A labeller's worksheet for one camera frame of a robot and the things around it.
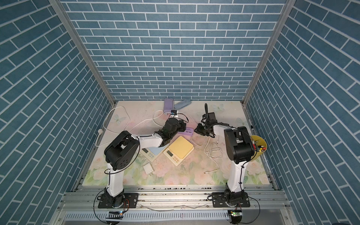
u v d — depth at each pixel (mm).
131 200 735
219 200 734
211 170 843
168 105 1165
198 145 932
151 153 902
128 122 1077
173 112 841
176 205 734
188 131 988
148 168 829
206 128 787
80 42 843
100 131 1042
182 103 1190
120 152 516
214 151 915
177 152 896
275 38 825
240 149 525
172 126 737
